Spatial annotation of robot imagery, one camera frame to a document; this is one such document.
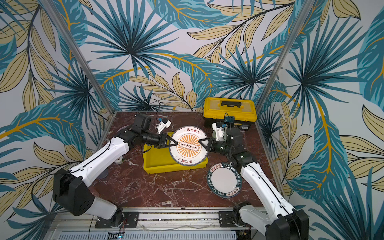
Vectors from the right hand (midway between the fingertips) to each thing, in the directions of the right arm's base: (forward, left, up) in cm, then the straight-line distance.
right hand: (198, 142), depth 75 cm
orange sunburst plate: (-5, +5, 0) cm, 7 cm away
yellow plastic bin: (+2, +24, -21) cm, 32 cm away
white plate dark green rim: (-11, -15, -24) cm, 30 cm away
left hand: (-2, +11, +2) cm, 11 cm away
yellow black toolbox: (+29, -32, -8) cm, 44 cm away
